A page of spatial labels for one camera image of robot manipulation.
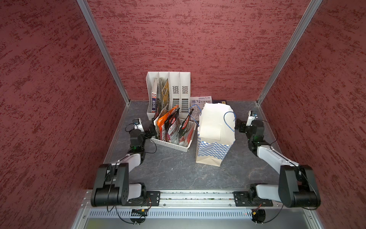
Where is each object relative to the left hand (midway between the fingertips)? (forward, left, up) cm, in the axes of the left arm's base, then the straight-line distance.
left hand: (144, 127), depth 90 cm
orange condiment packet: (-5, -13, +11) cm, 18 cm away
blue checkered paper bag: (+3, -49, -11) cm, 50 cm away
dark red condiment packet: (-6, -26, +8) cm, 28 cm away
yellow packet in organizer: (+26, -12, +4) cm, 29 cm away
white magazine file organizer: (+38, -22, -2) cm, 44 cm away
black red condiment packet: (-3, -19, +6) cm, 20 cm away
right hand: (+4, -65, +3) cm, 65 cm away
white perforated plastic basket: (-10, -22, -6) cm, 25 cm away
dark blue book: (+36, -57, -12) cm, 68 cm away
